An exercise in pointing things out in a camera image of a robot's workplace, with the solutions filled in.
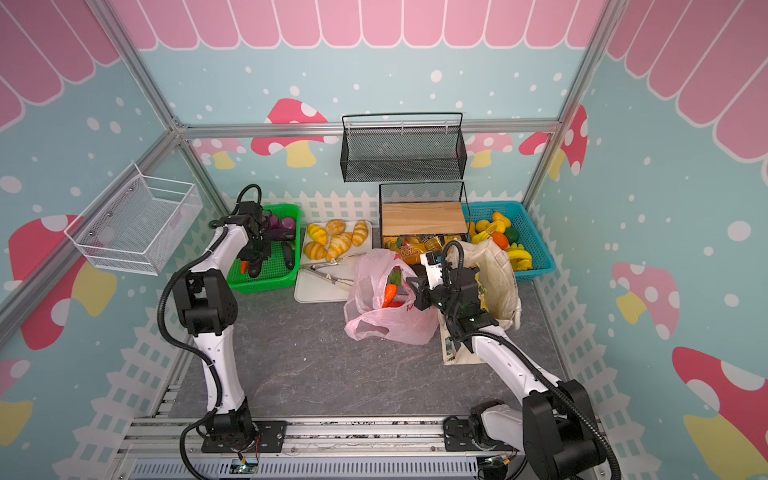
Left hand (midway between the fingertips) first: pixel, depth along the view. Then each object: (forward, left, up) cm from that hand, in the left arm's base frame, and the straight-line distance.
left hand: (257, 258), depth 99 cm
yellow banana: (0, -88, +2) cm, 88 cm away
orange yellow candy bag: (+6, -51, -1) cm, 52 cm away
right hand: (-15, -50, +11) cm, 53 cm away
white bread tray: (-3, -21, -8) cm, 23 cm away
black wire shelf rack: (+19, -56, +7) cm, 59 cm away
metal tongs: (+1, -16, -6) cm, 18 cm away
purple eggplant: (+15, -4, -3) cm, 15 cm away
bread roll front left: (+9, -17, -5) cm, 20 cm away
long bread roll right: (+19, -32, -6) cm, 38 cm away
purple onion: (+21, -5, -3) cm, 22 cm away
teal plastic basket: (+2, -96, -1) cm, 96 cm away
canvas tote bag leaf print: (-17, -76, +4) cm, 78 cm away
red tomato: (-14, -47, -5) cm, 49 cm away
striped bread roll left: (+18, -16, -7) cm, 25 cm away
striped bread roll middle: (+11, -25, -5) cm, 28 cm away
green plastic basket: (0, -3, -8) cm, 9 cm away
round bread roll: (+20, -23, -5) cm, 31 cm away
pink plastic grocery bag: (-26, -39, +12) cm, 49 cm away
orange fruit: (+13, -85, -3) cm, 86 cm away
